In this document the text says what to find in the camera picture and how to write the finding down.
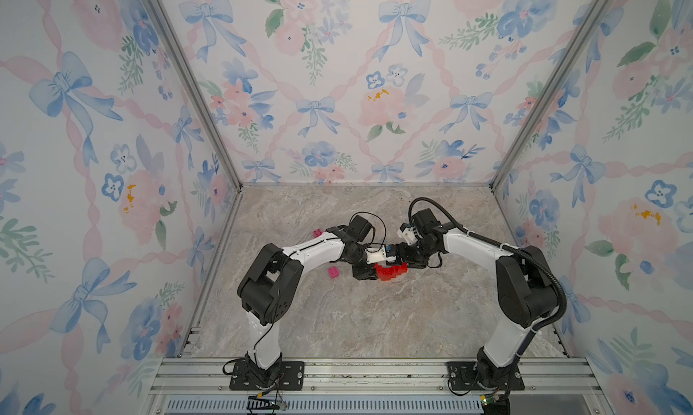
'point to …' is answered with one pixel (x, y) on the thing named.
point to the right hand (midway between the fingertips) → (397, 262)
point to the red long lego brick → (386, 273)
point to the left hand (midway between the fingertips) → (375, 266)
